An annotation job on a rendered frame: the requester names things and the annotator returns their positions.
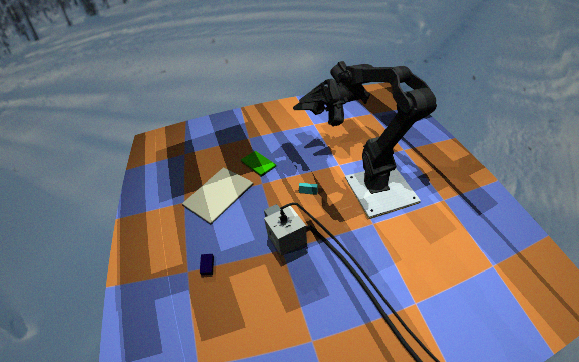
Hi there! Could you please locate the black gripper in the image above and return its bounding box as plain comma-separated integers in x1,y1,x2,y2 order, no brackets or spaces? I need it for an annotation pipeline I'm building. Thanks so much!
293,79,350,115

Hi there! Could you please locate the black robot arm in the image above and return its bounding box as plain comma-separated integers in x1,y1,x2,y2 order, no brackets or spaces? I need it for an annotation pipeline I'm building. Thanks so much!
325,61,437,194

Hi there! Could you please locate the beige flat rectangular pad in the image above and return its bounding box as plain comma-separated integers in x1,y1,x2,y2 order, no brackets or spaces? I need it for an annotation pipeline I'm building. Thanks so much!
182,168,253,224

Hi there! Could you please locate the green flat rectangular block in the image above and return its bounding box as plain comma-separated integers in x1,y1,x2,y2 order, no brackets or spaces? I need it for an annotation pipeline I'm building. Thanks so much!
241,151,276,176

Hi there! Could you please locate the teal rectangular block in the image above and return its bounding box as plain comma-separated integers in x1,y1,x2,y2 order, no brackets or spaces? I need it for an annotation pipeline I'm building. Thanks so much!
299,183,318,194

